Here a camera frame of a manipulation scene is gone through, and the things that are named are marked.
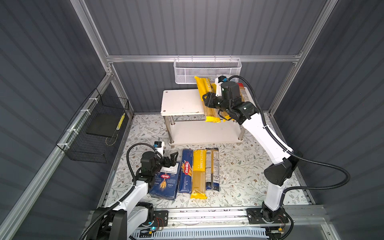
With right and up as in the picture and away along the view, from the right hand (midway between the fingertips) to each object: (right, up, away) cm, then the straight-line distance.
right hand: (206, 97), depth 74 cm
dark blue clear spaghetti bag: (+5, -40, +15) cm, 43 cm away
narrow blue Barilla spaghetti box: (-11, -45, +9) cm, 47 cm away
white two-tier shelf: (-12, -12, +33) cm, 37 cm away
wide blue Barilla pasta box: (-22, -46, +5) cm, 51 cm away
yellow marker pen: (-46, -12, +6) cm, 48 cm away
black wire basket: (-58, -20, -2) cm, 61 cm away
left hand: (-20, -30, +12) cm, 38 cm away
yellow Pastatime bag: (-4, -43, +12) cm, 45 cm away
